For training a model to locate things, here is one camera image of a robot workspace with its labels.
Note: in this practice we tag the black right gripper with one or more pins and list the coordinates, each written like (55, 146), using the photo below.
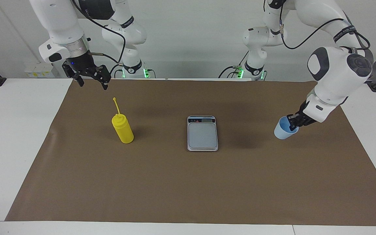
(82, 65)

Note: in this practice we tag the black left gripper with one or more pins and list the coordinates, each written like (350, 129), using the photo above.
(305, 117)

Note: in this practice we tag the light blue plastic cup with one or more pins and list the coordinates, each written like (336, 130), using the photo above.
(282, 132)

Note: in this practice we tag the yellow squeeze bottle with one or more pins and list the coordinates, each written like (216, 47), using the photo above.
(122, 130)

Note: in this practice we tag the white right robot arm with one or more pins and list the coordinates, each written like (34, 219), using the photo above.
(57, 23)

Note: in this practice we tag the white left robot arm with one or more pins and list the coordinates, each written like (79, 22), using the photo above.
(335, 75)

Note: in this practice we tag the silver digital kitchen scale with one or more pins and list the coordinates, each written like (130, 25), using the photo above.
(202, 135)

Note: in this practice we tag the white power strip yellow labels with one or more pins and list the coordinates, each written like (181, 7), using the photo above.
(39, 71)

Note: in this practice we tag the brown table mat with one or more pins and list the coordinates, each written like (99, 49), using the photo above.
(188, 186)

